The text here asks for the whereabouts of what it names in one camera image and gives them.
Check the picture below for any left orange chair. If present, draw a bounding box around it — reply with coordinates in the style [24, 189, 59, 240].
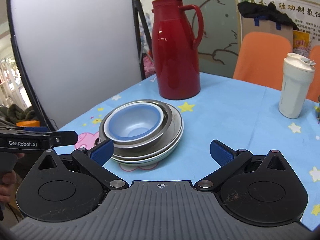
[233, 31, 292, 90]

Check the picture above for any white ceramic bowl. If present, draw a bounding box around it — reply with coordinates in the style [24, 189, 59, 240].
[103, 102, 165, 144]

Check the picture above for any right orange chair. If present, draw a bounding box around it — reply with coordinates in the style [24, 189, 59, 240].
[306, 46, 320, 102]

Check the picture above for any yellow snack bag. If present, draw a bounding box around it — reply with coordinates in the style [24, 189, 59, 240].
[292, 30, 310, 57]

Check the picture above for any white travel tumbler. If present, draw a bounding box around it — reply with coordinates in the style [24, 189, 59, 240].
[279, 53, 316, 119]

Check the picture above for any blue plastic bowl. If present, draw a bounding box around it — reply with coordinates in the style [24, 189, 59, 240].
[108, 104, 162, 141]

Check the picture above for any frosted glass cartoon door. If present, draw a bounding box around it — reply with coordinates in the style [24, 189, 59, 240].
[183, 0, 239, 77]

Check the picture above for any white reflector panel black frame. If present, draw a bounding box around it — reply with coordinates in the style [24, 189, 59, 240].
[7, 0, 144, 131]

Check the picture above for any red thermos jug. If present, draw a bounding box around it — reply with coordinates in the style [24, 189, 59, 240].
[152, 0, 204, 100]

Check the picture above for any chinese text poster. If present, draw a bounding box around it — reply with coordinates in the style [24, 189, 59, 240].
[239, 0, 319, 46]

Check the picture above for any black cloth on bag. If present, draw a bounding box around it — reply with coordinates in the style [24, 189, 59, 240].
[238, 1, 299, 30]

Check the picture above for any person's left hand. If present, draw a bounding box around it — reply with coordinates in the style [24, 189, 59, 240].
[0, 161, 25, 204]

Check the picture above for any orange chair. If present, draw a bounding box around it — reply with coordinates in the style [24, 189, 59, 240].
[306, 46, 320, 102]
[233, 31, 292, 90]

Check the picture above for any stainless steel bowl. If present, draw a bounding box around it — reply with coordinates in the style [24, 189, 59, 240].
[99, 99, 172, 149]

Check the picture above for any lower white plate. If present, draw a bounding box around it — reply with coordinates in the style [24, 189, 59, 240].
[111, 124, 184, 167]

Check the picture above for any blue cartoon tablecloth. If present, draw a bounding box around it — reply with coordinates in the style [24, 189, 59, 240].
[52, 71, 320, 231]

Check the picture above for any pink floral fabric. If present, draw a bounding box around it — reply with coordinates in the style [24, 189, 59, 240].
[143, 55, 155, 78]

